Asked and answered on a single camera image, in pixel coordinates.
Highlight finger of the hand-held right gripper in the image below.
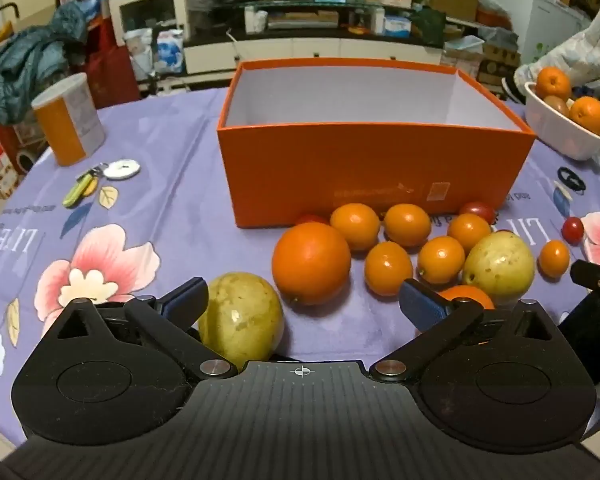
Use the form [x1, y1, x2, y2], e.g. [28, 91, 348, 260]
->
[570, 259, 600, 307]

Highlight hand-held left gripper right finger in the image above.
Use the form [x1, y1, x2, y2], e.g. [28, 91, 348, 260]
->
[368, 278, 557, 384]

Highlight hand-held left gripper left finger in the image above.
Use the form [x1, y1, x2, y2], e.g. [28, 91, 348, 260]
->
[55, 276, 239, 382]

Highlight large orange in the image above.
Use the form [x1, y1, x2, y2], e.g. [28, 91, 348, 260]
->
[271, 221, 352, 307]

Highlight orange cardboard box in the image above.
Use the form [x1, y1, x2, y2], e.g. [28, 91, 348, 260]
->
[216, 58, 537, 229]

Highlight yellow-green round fruit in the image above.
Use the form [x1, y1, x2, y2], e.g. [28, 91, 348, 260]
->
[197, 272, 285, 365]
[461, 230, 537, 307]

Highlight cluster of small tangerines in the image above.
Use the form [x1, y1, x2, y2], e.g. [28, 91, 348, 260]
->
[329, 202, 571, 311]

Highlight white round disc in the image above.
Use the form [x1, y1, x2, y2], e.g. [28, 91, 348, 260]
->
[102, 159, 142, 181]

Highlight white bowl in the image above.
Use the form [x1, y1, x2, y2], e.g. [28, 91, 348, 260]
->
[524, 81, 600, 162]

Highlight purple floral tablecloth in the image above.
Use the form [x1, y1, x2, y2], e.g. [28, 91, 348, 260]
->
[0, 77, 600, 461]

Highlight brown kiwi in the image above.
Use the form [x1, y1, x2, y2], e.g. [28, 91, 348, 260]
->
[542, 95, 572, 118]

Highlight orange and white can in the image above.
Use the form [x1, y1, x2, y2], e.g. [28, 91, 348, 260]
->
[31, 72, 107, 167]

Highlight blue and white bag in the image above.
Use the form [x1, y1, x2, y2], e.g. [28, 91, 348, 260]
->
[155, 29, 186, 73]

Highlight white plastic bag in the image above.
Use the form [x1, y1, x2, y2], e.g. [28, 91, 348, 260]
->
[123, 27, 156, 81]

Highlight white chest freezer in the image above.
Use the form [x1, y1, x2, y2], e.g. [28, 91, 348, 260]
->
[490, 0, 598, 66]

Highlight white low cabinet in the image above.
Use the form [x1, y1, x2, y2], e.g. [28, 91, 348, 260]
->
[184, 35, 443, 76]

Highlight blue tissue box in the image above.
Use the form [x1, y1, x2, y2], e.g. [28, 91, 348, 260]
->
[384, 15, 412, 37]

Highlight blue puffer jacket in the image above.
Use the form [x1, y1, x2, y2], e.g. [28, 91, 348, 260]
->
[0, 0, 98, 126]

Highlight white jar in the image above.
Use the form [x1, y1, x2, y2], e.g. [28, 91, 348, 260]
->
[244, 6, 269, 33]

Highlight white glass-door cabinet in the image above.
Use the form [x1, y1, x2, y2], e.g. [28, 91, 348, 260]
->
[108, 0, 190, 47]

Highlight black ring clip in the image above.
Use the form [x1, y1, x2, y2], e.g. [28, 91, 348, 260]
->
[557, 167, 587, 195]

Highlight green-handled tool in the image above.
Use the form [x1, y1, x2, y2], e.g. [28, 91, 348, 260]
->
[62, 163, 108, 208]

